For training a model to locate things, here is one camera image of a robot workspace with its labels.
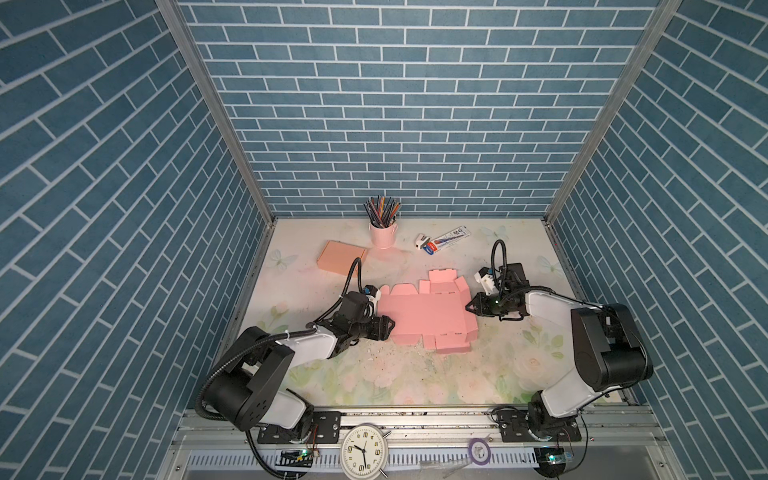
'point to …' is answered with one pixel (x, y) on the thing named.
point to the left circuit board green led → (295, 458)
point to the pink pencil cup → (383, 238)
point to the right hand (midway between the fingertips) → (467, 304)
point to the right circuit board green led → (549, 461)
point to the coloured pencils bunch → (382, 211)
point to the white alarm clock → (364, 452)
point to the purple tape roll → (471, 458)
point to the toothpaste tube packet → (447, 238)
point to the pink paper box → (432, 315)
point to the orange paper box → (340, 256)
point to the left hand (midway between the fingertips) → (387, 323)
